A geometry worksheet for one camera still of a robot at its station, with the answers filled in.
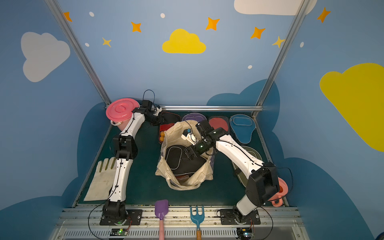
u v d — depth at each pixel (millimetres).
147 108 922
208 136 590
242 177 883
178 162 860
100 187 838
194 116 1188
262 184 431
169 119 1120
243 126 1139
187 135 718
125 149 702
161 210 767
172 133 783
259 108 1148
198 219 733
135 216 751
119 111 962
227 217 743
